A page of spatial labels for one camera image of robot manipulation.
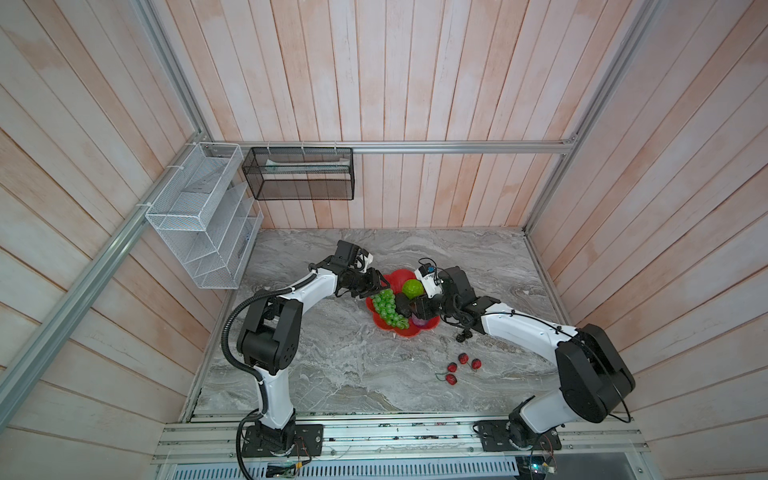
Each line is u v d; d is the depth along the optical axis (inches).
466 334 34.9
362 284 32.9
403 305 36.4
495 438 28.8
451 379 32.5
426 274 30.8
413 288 37.5
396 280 39.2
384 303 36.5
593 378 17.3
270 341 19.9
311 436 28.9
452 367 33.1
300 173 40.9
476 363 33.6
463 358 33.7
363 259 35.1
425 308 30.4
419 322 36.4
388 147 38.1
